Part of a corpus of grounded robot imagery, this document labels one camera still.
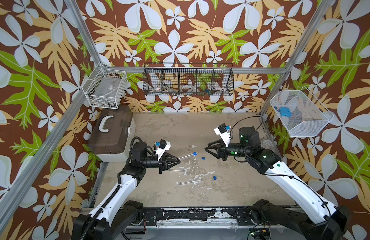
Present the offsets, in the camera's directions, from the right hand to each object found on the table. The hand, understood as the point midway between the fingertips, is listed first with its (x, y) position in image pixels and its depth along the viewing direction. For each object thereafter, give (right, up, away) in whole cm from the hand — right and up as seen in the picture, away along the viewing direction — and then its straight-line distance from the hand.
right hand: (206, 147), depth 68 cm
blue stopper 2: (+2, -10, +26) cm, 28 cm away
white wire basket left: (-56, +33, +18) cm, 68 cm away
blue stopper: (-5, -3, +1) cm, 6 cm away
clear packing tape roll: (+48, -2, +33) cm, 58 cm away
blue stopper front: (+8, -21, +20) cm, 30 cm away
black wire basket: (-8, +42, +30) cm, 52 cm away
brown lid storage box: (-55, +5, +24) cm, 60 cm away
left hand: (-13, -6, +3) cm, 15 cm away
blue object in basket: (+49, +18, +18) cm, 56 cm away
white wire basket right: (+56, +16, +14) cm, 59 cm away
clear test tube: (-14, -17, +22) cm, 31 cm away
